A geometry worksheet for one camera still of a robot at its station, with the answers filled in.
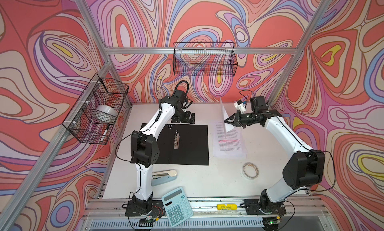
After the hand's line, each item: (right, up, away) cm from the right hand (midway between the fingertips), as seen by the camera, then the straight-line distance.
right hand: (226, 124), depth 80 cm
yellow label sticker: (-1, -41, -8) cm, 41 cm away
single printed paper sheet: (0, -2, -2) cm, 3 cm away
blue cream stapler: (-36, -29, 0) cm, 46 cm away
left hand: (-21, +2, +9) cm, 23 cm away
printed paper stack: (+6, -14, +16) cm, 22 cm away
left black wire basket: (-65, +5, -10) cm, 66 cm away
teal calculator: (-26, -40, -8) cm, 49 cm away
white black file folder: (-25, -15, +20) cm, 36 cm away
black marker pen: (-62, -5, -8) cm, 62 cm away
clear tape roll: (+19, -27, +4) cm, 33 cm away
